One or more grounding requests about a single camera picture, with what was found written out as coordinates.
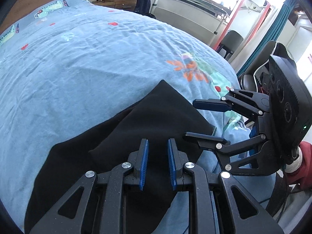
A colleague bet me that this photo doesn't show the black pants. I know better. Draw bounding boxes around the black pants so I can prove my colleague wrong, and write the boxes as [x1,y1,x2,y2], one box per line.
[24,79,217,234]

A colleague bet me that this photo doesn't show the blue printed bed cover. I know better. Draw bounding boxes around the blue printed bed cover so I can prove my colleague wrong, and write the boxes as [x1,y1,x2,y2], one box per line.
[0,0,254,234]

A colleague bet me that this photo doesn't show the person's right hand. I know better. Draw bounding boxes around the person's right hand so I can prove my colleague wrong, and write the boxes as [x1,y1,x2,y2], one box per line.
[285,148,303,175]

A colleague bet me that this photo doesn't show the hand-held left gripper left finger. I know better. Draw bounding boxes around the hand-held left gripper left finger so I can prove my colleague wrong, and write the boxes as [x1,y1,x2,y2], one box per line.
[29,138,149,234]

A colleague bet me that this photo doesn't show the black tote bag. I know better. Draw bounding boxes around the black tote bag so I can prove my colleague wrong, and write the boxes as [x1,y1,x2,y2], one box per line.
[134,0,152,14]

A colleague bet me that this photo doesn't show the grey tilting desk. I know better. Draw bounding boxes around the grey tilting desk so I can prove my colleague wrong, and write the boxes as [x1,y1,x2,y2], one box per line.
[140,0,231,48]

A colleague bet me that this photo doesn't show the black office chair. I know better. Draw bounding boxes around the black office chair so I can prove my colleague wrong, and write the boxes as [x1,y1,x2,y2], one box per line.
[240,40,299,98]

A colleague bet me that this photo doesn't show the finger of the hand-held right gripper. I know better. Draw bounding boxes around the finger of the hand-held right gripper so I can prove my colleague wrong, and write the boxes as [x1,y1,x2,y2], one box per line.
[183,132,281,176]
[192,88,271,117]

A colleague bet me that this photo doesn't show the grey chair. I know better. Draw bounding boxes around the grey chair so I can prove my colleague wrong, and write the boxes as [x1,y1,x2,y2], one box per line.
[218,30,244,60]

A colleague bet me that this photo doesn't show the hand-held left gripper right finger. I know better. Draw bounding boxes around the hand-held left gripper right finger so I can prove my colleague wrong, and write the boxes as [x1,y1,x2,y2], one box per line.
[167,138,284,234]

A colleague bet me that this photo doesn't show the pink metal frame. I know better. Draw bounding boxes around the pink metal frame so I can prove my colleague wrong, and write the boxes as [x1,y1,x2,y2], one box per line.
[212,0,271,54]

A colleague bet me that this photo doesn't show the teal curtain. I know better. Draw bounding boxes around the teal curtain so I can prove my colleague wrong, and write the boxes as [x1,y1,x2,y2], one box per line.
[237,0,297,77]

